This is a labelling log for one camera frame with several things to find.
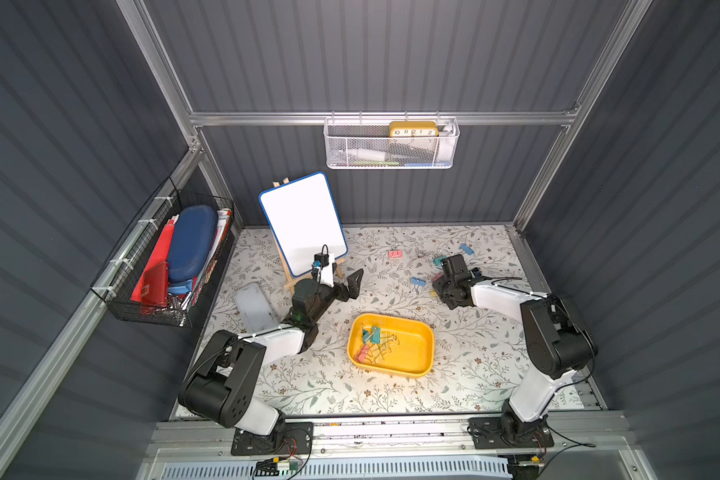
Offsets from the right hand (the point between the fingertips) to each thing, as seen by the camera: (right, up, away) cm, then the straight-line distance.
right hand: (443, 284), depth 98 cm
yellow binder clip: (-22, -18, -12) cm, 31 cm away
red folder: (-72, +3, -34) cm, 80 cm away
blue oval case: (-67, +13, -27) cm, 74 cm away
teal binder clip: (-22, -14, -8) cm, 28 cm away
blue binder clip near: (-8, +1, +4) cm, 8 cm away
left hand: (-29, +6, -14) cm, 33 cm away
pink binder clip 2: (-27, -19, -13) cm, 35 cm away
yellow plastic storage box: (-18, -17, -10) cm, 27 cm away
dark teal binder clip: (-26, -14, -10) cm, 31 cm away
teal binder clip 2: (-5, +9, -17) cm, 20 cm away
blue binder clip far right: (+13, +12, +14) cm, 22 cm away
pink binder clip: (-15, +10, +13) cm, 22 cm away
